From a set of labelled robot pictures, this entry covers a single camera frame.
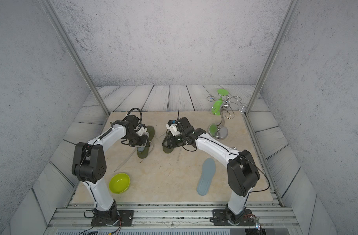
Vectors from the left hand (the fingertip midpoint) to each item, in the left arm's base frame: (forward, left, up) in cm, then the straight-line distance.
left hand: (147, 145), depth 93 cm
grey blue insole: (-15, -38, -8) cm, 41 cm away
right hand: (-6, -13, +10) cm, 18 cm away
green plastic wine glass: (+24, -47, +13) cm, 54 cm away
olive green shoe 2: (0, -12, -7) cm, 14 cm away
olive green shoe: (-3, +3, -3) cm, 5 cm away
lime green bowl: (-21, +14, -6) cm, 26 cm away
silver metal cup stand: (+13, -49, +21) cm, 55 cm away
